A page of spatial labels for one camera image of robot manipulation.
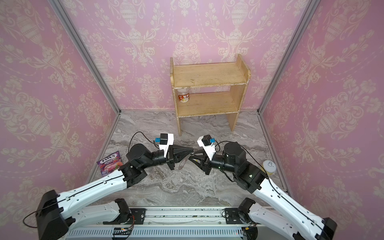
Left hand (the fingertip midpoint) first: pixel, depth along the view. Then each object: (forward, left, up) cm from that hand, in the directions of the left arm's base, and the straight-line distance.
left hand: (191, 152), depth 57 cm
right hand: (+1, 0, -5) cm, 5 cm away
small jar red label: (+45, +7, -8) cm, 46 cm away
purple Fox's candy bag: (+10, +50, -34) cm, 61 cm away
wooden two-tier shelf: (+62, -16, -16) cm, 66 cm away
